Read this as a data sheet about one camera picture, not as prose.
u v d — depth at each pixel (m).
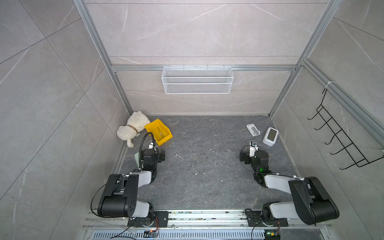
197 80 1.01
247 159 0.82
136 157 0.91
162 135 1.06
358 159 0.58
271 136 1.04
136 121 1.05
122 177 0.50
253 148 0.78
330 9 0.69
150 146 0.81
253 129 1.10
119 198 0.43
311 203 0.43
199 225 0.73
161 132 1.08
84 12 0.69
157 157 0.76
